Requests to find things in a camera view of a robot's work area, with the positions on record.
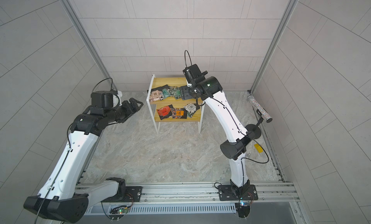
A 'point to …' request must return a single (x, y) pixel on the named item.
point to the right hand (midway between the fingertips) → (187, 91)
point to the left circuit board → (117, 213)
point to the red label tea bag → (165, 112)
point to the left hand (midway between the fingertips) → (142, 105)
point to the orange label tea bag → (178, 113)
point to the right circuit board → (243, 209)
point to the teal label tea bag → (165, 93)
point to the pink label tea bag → (156, 95)
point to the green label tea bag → (178, 92)
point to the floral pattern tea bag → (172, 90)
